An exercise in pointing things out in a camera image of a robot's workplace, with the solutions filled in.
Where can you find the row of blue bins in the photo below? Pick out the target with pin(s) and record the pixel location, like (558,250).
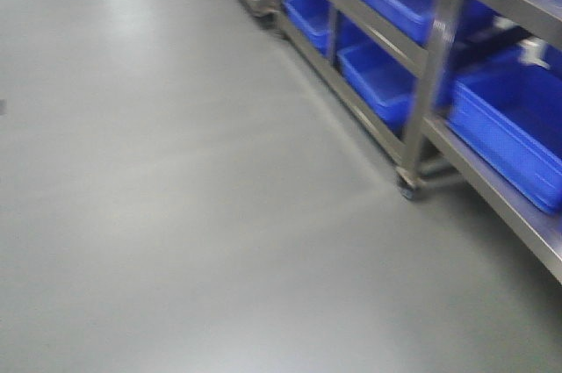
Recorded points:
(505,127)

